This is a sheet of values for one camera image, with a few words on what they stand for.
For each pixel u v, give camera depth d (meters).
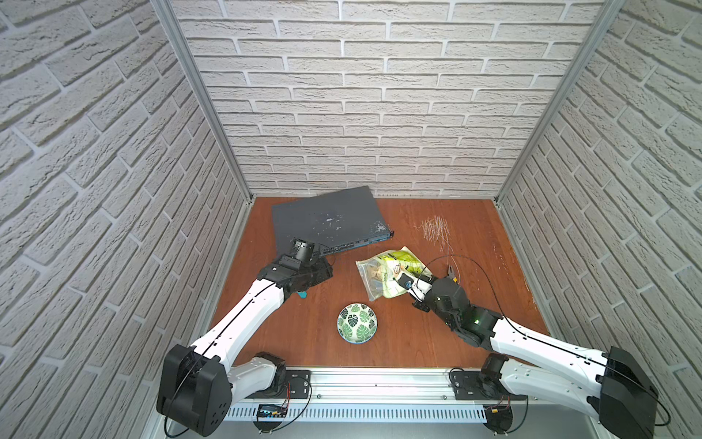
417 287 0.67
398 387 0.75
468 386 0.72
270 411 0.72
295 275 0.59
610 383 0.41
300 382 0.72
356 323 0.85
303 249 0.64
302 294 0.90
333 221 1.07
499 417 0.71
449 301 0.59
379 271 0.73
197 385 0.39
